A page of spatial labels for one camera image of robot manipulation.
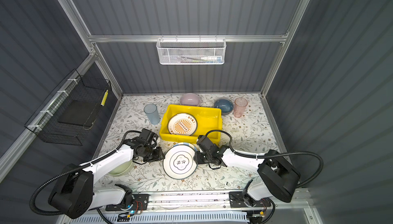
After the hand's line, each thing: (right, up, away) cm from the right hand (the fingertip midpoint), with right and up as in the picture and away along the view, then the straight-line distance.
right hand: (196, 159), depth 85 cm
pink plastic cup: (+29, +31, +14) cm, 45 cm away
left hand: (-19, +1, +1) cm, 19 cm away
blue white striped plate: (0, +4, +6) cm, 8 cm away
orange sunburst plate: (-10, +18, +17) cm, 27 cm away
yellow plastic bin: (+8, +21, +23) cm, 32 cm away
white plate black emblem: (-10, -2, 0) cm, 10 cm away
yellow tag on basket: (-51, +34, -2) cm, 61 cm away
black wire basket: (-63, +29, -8) cm, 69 cm away
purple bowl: (-5, +35, +28) cm, 45 cm away
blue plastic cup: (-27, +27, +6) cm, 39 cm away
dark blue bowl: (+21, +31, +25) cm, 45 cm away
